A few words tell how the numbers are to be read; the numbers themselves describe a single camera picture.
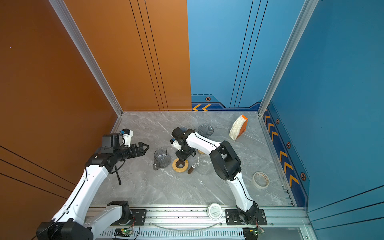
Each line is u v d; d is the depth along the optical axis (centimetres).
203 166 87
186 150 80
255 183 83
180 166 90
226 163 56
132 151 69
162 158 94
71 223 39
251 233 71
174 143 87
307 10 70
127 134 71
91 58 88
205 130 104
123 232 71
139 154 70
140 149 71
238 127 100
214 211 70
